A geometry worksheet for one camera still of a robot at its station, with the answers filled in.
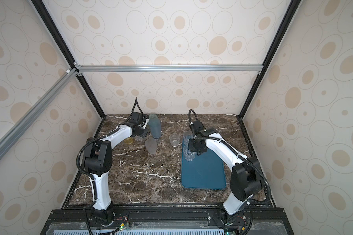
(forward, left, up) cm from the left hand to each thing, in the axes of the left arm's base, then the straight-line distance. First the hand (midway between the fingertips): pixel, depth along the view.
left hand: (147, 128), depth 101 cm
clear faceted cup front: (-3, -28, -3) cm, 28 cm away
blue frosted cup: (+3, -6, 0) cm, 6 cm away
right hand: (-17, -34, +3) cm, 38 cm away
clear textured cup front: (-4, -19, -6) cm, 21 cm away
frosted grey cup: (-9, -3, -8) cm, 12 cm away
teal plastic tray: (-26, -40, -9) cm, 49 cm away
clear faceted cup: (-16, -29, -8) cm, 34 cm away
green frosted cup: (+10, -3, +1) cm, 11 cm away
